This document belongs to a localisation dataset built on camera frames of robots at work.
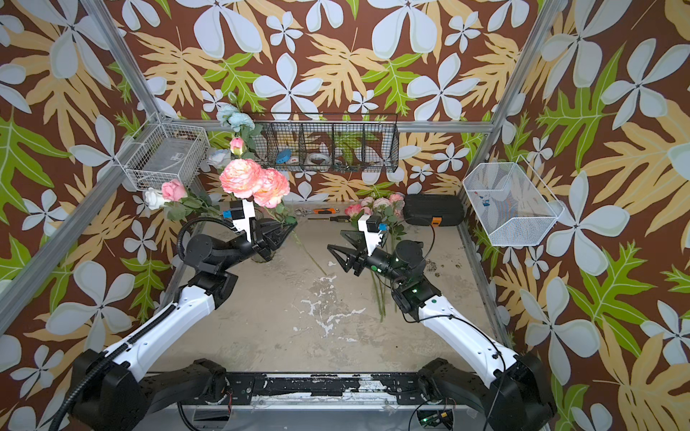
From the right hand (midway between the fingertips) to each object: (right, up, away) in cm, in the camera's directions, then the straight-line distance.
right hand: (335, 241), depth 67 cm
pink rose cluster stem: (+23, +10, +44) cm, 51 cm away
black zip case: (+42, +11, +48) cm, 65 cm away
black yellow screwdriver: (-2, +8, +47) cm, 48 cm away
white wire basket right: (+56, +11, +17) cm, 60 cm away
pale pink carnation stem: (+14, -21, +26) cm, 36 cm away
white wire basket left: (-57, +28, +20) cm, 67 cm away
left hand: (-9, +5, -7) cm, 12 cm away
